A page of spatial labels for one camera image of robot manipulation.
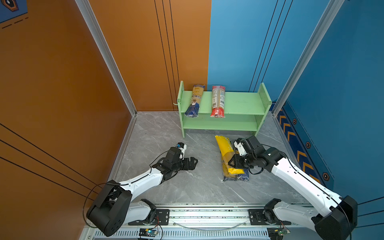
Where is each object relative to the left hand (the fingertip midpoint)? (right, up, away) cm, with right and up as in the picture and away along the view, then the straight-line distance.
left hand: (192, 159), depth 87 cm
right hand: (+20, 0, -10) cm, 22 cm away
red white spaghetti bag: (+15, +33, -4) cm, 37 cm away
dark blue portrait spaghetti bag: (+20, -10, -2) cm, 22 cm away
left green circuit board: (-21, -31, -16) cm, 41 cm away
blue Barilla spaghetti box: (+29, -9, -4) cm, 31 cm away
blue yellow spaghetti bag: (+1, +29, -7) cm, 30 cm away
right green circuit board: (+40, -31, -17) cm, 54 cm away
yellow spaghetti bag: (+19, +5, -8) cm, 21 cm away
